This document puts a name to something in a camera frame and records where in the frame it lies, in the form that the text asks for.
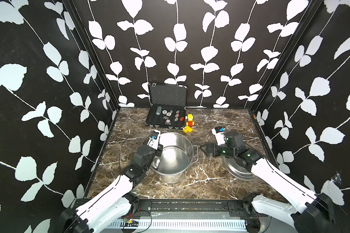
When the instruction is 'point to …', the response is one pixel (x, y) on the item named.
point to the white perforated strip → (177, 224)
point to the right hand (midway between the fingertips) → (205, 143)
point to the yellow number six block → (187, 129)
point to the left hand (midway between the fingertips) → (159, 134)
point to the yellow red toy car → (190, 123)
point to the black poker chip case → (168, 102)
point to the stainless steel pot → (178, 154)
